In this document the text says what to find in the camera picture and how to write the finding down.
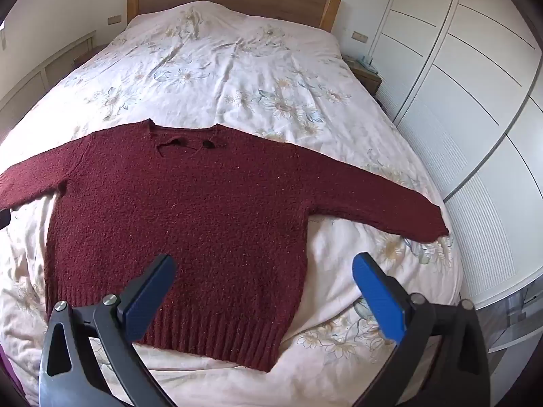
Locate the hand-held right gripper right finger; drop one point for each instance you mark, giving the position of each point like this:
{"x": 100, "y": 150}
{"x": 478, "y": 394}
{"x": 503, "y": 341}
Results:
{"x": 378, "y": 292}

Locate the dark wooden nightstand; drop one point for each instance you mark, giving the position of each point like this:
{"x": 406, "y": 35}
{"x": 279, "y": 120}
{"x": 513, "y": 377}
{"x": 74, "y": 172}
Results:
{"x": 87, "y": 57}

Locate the blue item on nightstand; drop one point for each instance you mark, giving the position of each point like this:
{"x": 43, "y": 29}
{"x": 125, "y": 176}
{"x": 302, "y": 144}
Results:
{"x": 365, "y": 62}

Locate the purple cloth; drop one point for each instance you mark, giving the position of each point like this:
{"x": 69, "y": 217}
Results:
{"x": 7, "y": 373}

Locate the dark red knit sweater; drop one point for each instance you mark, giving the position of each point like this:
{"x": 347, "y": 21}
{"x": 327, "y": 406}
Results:
{"x": 182, "y": 220}

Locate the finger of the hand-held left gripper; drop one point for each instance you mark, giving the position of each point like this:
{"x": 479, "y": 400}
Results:
{"x": 4, "y": 218}

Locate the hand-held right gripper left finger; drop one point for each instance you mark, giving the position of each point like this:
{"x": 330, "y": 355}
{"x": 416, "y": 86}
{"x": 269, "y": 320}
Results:
{"x": 149, "y": 291}

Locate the white wardrobe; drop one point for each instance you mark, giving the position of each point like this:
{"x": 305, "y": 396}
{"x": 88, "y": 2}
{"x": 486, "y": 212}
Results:
{"x": 466, "y": 93}

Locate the white floral duvet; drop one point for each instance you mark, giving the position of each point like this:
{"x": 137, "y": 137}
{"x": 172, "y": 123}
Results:
{"x": 220, "y": 63}

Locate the wall switch plate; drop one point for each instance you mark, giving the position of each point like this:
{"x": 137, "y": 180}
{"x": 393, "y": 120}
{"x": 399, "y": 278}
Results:
{"x": 113, "y": 20}
{"x": 359, "y": 36}

